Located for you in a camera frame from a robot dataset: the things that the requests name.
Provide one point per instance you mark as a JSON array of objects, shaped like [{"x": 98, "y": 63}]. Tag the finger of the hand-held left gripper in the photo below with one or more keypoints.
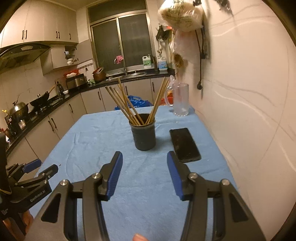
[
  {"x": 49, "y": 171},
  {"x": 32, "y": 165}
]

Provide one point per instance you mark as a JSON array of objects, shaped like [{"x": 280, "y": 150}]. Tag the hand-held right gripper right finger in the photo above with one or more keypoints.
[{"x": 175, "y": 176}]

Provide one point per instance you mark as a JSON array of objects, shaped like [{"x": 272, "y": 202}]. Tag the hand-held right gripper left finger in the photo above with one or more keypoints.
[{"x": 115, "y": 171}]

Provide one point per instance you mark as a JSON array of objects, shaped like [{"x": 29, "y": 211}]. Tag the dark grey chopstick holder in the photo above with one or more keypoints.
[{"x": 143, "y": 136}]

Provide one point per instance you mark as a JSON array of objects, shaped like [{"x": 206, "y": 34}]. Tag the bundle of wooden chopsticks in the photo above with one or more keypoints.
[{"x": 134, "y": 118}]

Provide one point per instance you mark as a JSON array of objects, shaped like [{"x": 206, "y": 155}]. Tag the person's left hand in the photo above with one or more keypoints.
[{"x": 27, "y": 220}]

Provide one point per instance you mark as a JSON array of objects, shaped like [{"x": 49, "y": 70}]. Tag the person's right hand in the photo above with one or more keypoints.
[{"x": 138, "y": 238}]

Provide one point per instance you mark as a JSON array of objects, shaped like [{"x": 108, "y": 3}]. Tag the black smartphone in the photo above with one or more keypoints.
[{"x": 185, "y": 144}]

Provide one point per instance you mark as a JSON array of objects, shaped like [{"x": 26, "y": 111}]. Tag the blue tablecloth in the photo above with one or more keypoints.
[{"x": 92, "y": 143}]

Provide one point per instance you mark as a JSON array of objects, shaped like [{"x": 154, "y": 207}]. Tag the gas stove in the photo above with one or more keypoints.
[{"x": 23, "y": 124}]

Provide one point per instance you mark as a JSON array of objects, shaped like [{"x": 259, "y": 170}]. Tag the beige base cabinets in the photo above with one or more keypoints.
[{"x": 62, "y": 118}]

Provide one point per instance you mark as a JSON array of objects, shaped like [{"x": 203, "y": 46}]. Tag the black lidded wok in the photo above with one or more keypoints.
[{"x": 19, "y": 109}]

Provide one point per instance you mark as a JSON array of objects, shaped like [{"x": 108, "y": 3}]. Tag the black frying wok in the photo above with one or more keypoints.
[{"x": 40, "y": 99}]

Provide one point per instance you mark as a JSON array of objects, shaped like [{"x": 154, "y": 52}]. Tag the blue plastic bag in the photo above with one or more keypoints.
[{"x": 138, "y": 102}]

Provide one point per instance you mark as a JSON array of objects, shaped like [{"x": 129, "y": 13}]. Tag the glass mug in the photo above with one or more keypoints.
[{"x": 181, "y": 102}]

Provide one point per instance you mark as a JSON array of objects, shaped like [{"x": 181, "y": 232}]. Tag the red plastic basket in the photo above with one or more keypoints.
[{"x": 165, "y": 102}]

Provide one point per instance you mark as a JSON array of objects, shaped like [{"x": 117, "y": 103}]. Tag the black kitchen countertop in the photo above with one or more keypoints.
[{"x": 71, "y": 93}]

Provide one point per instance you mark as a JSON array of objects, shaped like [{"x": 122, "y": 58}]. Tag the dark kettle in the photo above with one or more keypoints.
[{"x": 60, "y": 89}]

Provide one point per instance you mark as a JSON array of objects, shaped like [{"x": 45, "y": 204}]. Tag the silver countertop appliance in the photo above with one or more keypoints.
[{"x": 76, "y": 82}]

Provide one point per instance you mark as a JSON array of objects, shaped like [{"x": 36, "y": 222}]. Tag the brown cooking pot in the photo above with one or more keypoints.
[{"x": 99, "y": 76}]

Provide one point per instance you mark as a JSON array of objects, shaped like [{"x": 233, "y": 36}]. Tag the red tray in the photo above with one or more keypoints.
[{"x": 70, "y": 74}]

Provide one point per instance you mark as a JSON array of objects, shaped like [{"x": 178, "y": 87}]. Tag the steel sink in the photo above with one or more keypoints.
[{"x": 136, "y": 74}]

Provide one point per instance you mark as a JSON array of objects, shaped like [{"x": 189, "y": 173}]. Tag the pink cloth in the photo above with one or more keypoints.
[{"x": 119, "y": 59}]

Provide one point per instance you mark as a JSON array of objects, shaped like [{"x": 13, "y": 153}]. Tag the range hood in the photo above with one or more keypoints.
[{"x": 20, "y": 53}]

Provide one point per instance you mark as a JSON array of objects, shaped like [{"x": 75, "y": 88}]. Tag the white jug blue label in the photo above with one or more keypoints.
[{"x": 162, "y": 63}]

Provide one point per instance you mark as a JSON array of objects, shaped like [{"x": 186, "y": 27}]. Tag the white detergent bottle green label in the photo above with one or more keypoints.
[{"x": 147, "y": 62}]

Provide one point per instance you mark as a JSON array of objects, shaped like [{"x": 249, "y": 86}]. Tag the cluster of hanging plastic bags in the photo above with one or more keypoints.
[{"x": 182, "y": 44}]

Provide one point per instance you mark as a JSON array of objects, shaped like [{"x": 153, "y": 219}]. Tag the kitchen window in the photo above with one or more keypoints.
[{"x": 131, "y": 39}]

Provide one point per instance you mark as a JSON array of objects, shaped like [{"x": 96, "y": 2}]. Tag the beige upper cabinets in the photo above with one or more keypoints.
[{"x": 41, "y": 20}]

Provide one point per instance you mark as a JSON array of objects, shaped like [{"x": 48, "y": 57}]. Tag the plastic bag of dried noodles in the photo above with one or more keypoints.
[{"x": 180, "y": 14}]

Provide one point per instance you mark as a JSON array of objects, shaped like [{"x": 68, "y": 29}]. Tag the small wall shelf with bowls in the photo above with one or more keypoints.
[{"x": 69, "y": 60}]

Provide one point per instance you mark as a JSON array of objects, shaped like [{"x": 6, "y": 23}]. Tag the wall socket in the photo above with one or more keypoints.
[{"x": 207, "y": 49}]

